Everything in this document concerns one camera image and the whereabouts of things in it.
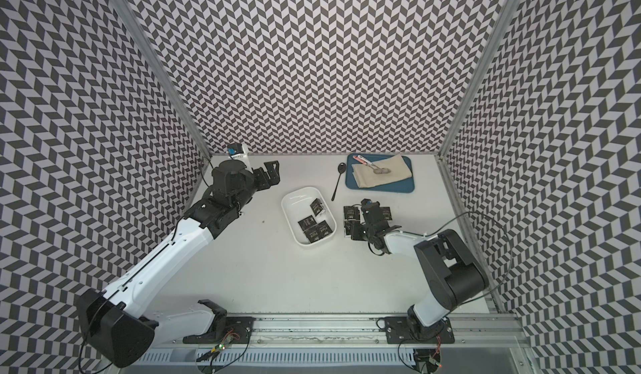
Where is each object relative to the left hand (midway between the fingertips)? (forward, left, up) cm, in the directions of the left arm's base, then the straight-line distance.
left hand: (267, 168), depth 76 cm
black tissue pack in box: (-4, -10, -27) cm, 29 cm away
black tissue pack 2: (0, -29, -27) cm, 40 cm away
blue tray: (+13, -50, -27) cm, 58 cm away
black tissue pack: (0, -26, -27) cm, 38 cm away
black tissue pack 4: (+2, -14, -25) cm, 29 cm away
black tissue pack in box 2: (-8, -14, -27) cm, 32 cm away
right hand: (-7, -28, -29) cm, 41 cm away
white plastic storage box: (+3, -7, -25) cm, 26 cm away
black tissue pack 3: (-6, -26, -28) cm, 38 cm away
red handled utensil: (+24, -40, -28) cm, 54 cm away
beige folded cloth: (+20, -35, -29) cm, 50 cm away
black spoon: (+24, -24, -28) cm, 44 cm away
